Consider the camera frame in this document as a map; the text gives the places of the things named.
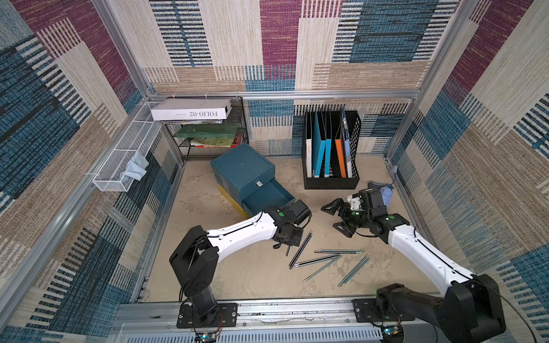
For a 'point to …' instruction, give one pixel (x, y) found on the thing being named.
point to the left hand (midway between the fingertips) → (295, 238)
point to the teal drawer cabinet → (247, 179)
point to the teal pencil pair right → (358, 266)
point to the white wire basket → (140, 136)
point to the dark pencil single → (287, 251)
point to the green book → (203, 131)
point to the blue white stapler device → (386, 189)
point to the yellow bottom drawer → (241, 208)
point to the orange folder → (341, 155)
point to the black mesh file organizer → (330, 141)
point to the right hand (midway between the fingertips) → (326, 213)
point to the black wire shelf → (208, 140)
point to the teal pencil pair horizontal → (339, 251)
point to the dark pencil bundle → (301, 249)
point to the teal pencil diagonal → (327, 265)
